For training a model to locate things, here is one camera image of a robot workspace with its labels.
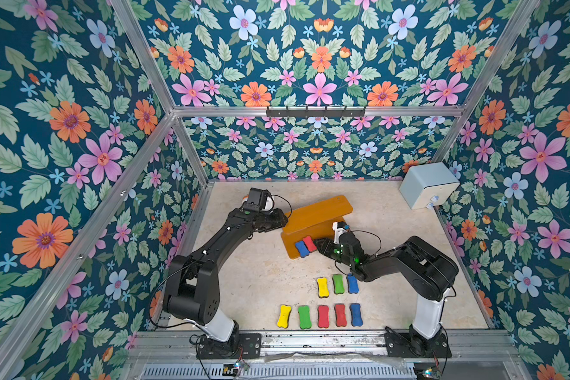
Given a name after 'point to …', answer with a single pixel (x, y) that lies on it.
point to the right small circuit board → (431, 373)
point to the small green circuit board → (240, 365)
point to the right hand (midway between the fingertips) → (314, 241)
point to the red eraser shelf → (309, 244)
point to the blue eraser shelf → (356, 318)
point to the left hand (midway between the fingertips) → (286, 217)
